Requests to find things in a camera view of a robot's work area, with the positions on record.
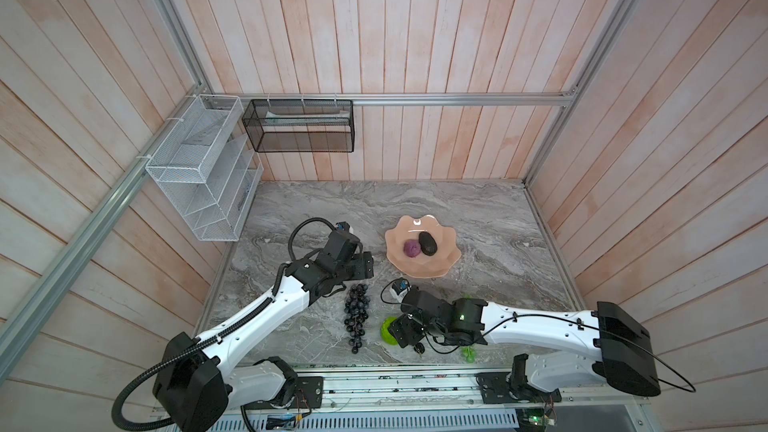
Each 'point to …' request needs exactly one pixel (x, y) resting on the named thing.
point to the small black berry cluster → (419, 348)
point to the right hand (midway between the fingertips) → (398, 321)
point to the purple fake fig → (411, 247)
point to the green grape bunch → (469, 353)
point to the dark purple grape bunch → (356, 313)
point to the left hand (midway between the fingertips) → (361, 267)
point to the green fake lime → (385, 332)
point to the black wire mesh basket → (301, 125)
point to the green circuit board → (530, 419)
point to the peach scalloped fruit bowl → (435, 265)
